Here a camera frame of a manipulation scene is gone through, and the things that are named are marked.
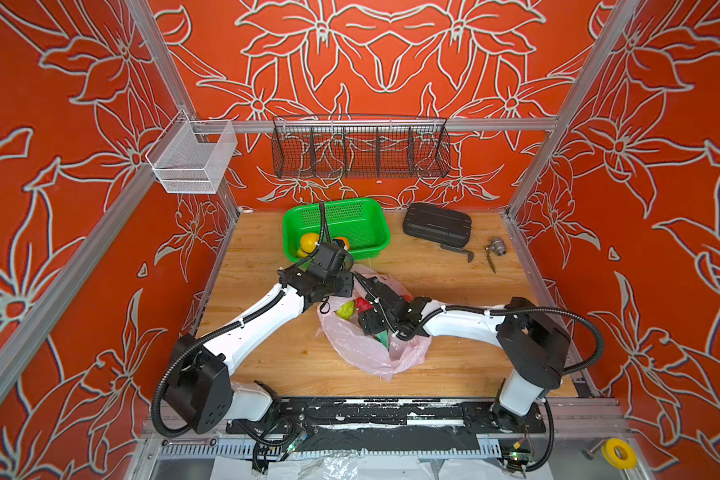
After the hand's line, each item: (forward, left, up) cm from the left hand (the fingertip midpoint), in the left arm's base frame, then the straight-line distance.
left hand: (348, 277), depth 82 cm
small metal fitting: (+25, -52, -13) cm, 60 cm away
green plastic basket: (+36, -2, -15) cm, 39 cm away
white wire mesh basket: (+26, +51, +18) cm, 60 cm away
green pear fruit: (-5, +1, -11) cm, 12 cm away
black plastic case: (+30, -30, -9) cm, 44 cm away
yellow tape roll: (-35, -63, -14) cm, 74 cm away
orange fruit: (+22, +3, -9) cm, 24 cm away
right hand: (-6, -5, -12) cm, 14 cm away
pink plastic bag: (-17, -4, -10) cm, 20 cm away
